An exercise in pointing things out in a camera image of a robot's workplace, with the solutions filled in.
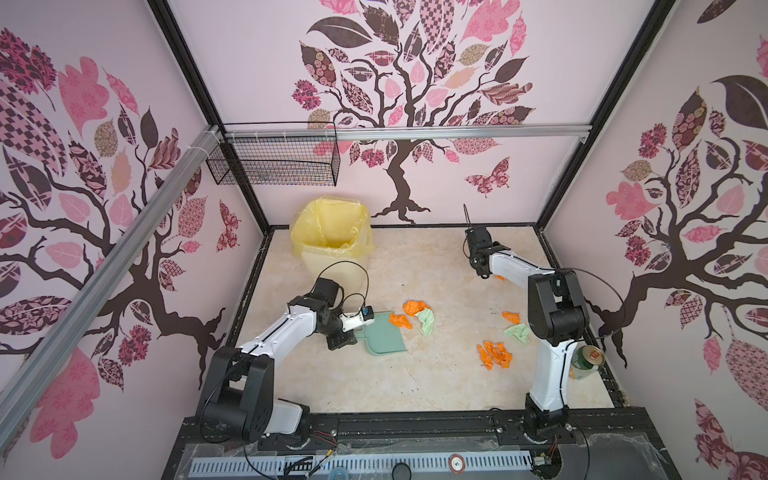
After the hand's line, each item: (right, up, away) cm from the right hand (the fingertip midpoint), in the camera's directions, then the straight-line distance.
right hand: (505, 252), depth 99 cm
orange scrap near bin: (-36, -22, -5) cm, 43 cm away
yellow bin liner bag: (-58, +9, -3) cm, 59 cm away
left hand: (-52, -25, -12) cm, 59 cm away
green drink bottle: (+12, -28, -23) cm, 39 cm away
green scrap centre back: (-27, -21, -7) cm, 35 cm away
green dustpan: (-41, -26, -8) cm, 50 cm away
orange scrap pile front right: (-10, -30, -13) cm, 34 cm away
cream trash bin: (-51, -4, -21) cm, 55 cm away
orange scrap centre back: (-32, -18, -4) cm, 37 cm away
